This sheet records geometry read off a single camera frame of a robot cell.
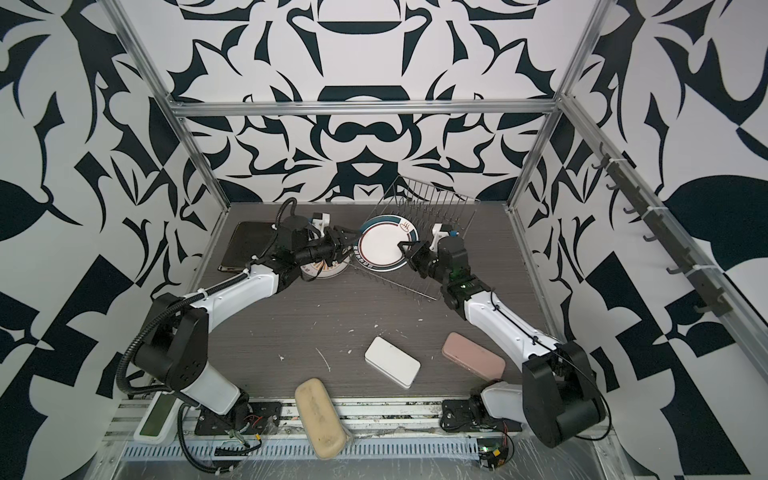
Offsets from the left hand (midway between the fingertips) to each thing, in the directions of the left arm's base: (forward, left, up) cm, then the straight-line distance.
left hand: (364, 231), depth 80 cm
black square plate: (+14, +41, -22) cm, 49 cm away
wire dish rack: (+26, -15, -21) cm, 36 cm away
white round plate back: (-10, +11, -3) cm, 15 cm away
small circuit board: (-47, -29, -25) cm, 61 cm away
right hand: (-3, -9, -1) cm, 9 cm away
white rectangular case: (-27, -7, -21) cm, 35 cm away
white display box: (-39, +48, -20) cm, 65 cm away
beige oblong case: (-40, +11, -20) cm, 46 cm away
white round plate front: (-2, -3, -4) cm, 5 cm away
